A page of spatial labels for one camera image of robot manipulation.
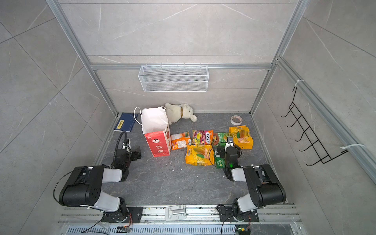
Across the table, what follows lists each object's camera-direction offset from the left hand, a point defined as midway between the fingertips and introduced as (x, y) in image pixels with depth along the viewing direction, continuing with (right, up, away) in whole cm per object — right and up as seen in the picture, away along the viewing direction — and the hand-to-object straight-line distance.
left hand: (130, 144), depth 93 cm
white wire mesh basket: (+27, +45, +8) cm, 53 cm away
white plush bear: (+28, +23, +17) cm, 40 cm away
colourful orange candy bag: (+49, +4, +8) cm, 50 cm away
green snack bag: (+58, -11, -3) cm, 59 cm away
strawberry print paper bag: (+15, +8, +11) cm, 20 cm away
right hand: (+64, +1, +1) cm, 64 cm away
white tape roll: (+76, +16, +22) cm, 80 cm away
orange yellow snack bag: (+45, -7, -2) cm, 46 cm away
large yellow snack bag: (+74, +4, +5) cm, 74 cm away
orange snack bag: (+32, +2, +6) cm, 33 cm away
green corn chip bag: (+60, 0, +7) cm, 61 cm away
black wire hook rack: (+94, -1, -35) cm, 100 cm away
